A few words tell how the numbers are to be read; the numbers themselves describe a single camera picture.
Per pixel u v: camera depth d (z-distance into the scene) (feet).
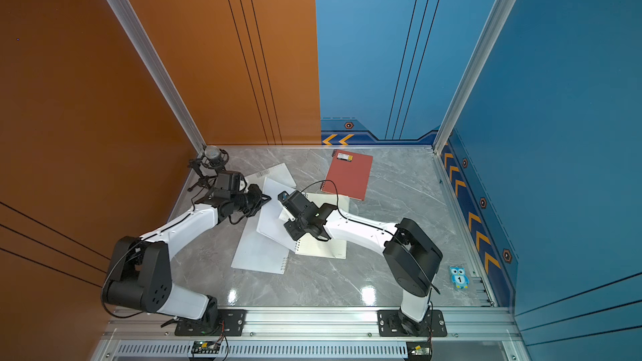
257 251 2.85
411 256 1.56
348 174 3.60
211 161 2.95
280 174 3.58
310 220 2.12
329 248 2.74
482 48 2.80
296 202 2.12
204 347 2.33
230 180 2.33
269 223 2.76
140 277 1.43
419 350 2.33
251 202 2.58
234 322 2.42
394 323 2.40
